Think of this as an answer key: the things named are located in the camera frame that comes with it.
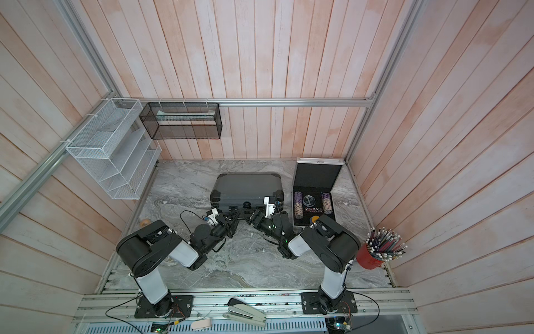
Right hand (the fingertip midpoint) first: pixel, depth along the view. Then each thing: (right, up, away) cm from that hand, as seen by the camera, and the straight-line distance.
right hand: (242, 213), depth 84 cm
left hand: (0, 0, +1) cm, 1 cm away
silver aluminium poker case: (+33, +13, +15) cm, 38 cm away
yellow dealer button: (+33, -4, +12) cm, 35 cm away
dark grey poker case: (+1, +9, +4) cm, 9 cm away
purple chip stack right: (+39, +2, +14) cm, 42 cm away
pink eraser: (-13, -35, -15) cm, 40 cm away
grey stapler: (0, -32, -12) cm, 34 cm away
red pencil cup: (+52, -10, -9) cm, 54 cm away
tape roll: (-47, -6, +12) cm, 49 cm away
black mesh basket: (-33, +44, +20) cm, 59 cm away
